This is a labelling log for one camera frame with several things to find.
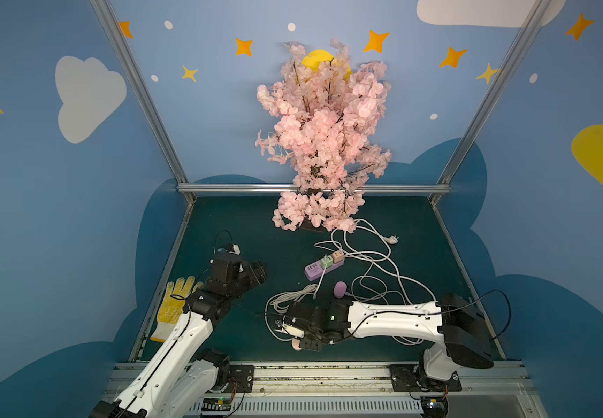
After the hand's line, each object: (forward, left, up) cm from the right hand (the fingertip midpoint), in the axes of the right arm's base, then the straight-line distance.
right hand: (305, 325), depth 78 cm
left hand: (+14, +15, +10) cm, 23 cm away
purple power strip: (+20, -2, -2) cm, 20 cm away
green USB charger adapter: (+23, -6, 0) cm, 24 cm away
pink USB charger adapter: (+25, -10, 0) cm, 27 cm away
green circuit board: (-21, +24, -8) cm, 33 cm away
